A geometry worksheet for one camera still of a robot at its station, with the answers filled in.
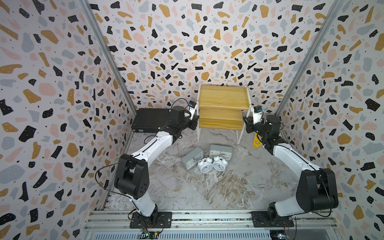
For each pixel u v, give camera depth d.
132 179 0.45
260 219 0.73
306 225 0.74
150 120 1.13
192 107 0.73
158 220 0.73
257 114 0.73
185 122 0.74
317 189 0.44
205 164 0.86
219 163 0.86
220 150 0.91
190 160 0.86
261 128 0.73
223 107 0.80
